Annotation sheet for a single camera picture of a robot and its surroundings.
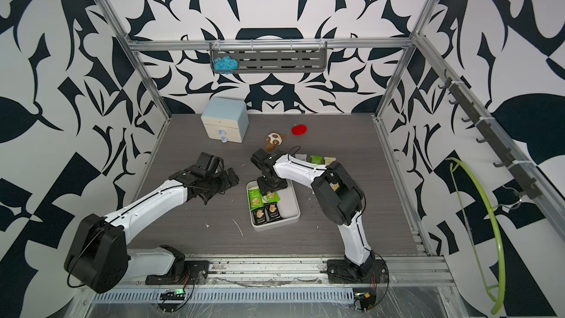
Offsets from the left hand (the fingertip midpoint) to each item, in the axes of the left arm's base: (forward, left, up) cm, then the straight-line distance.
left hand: (227, 178), depth 87 cm
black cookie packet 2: (-12, -17, -6) cm, 21 cm away
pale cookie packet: (+12, -43, -7) cm, 46 cm away
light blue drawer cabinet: (+26, +3, +6) cm, 27 cm away
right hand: (-1, -15, -6) cm, 16 cm away
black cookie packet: (-13, -12, -5) cm, 19 cm away
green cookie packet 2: (-6, -17, -6) cm, 19 cm away
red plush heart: (+30, -31, -7) cm, 44 cm away
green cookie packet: (-7, -11, -5) cm, 14 cm away
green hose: (-43, -69, +16) cm, 83 cm away
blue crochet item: (+39, 0, +26) cm, 47 cm away
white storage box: (-10, -23, -7) cm, 26 cm away
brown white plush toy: (+24, -19, -5) cm, 31 cm away
